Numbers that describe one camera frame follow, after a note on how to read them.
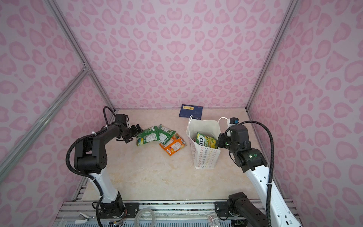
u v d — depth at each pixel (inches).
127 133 33.7
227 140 24.0
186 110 46.4
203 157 30.7
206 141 31.9
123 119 32.4
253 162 18.2
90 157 20.5
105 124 31.0
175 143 38.0
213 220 26.7
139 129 36.3
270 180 16.7
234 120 24.4
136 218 26.7
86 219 28.0
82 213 27.8
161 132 39.6
